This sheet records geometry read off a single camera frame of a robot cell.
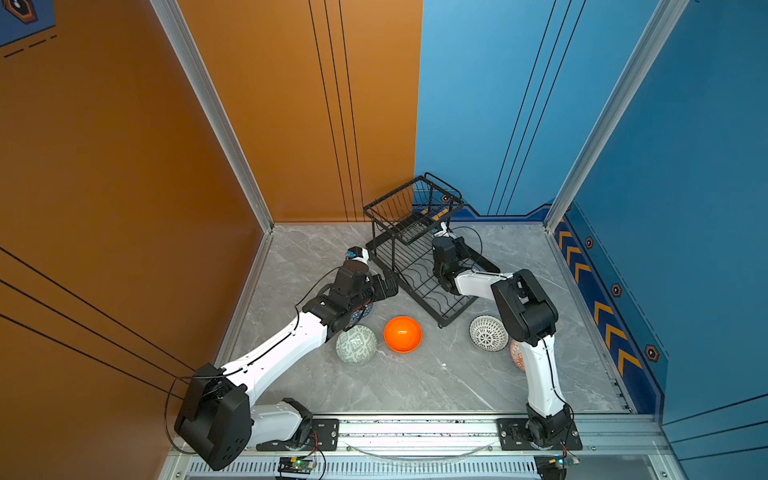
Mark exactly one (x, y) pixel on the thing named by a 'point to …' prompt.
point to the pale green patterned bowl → (357, 345)
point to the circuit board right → (551, 467)
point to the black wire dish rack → (404, 223)
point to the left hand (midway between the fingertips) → (389, 276)
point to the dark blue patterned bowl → (363, 311)
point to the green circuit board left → (295, 465)
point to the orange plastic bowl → (403, 334)
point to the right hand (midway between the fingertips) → (461, 238)
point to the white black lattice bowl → (488, 333)
